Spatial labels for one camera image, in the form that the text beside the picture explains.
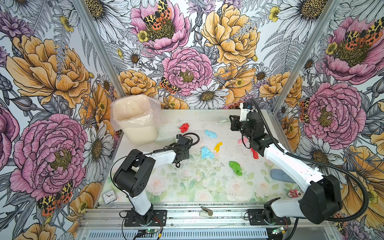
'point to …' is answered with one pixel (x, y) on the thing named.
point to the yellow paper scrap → (217, 147)
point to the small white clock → (108, 197)
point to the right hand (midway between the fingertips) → (230, 120)
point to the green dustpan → (166, 136)
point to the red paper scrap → (184, 127)
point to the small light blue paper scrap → (211, 134)
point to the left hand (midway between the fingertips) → (182, 156)
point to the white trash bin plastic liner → (139, 116)
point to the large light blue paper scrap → (206, 153)
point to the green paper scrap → (236, 167)
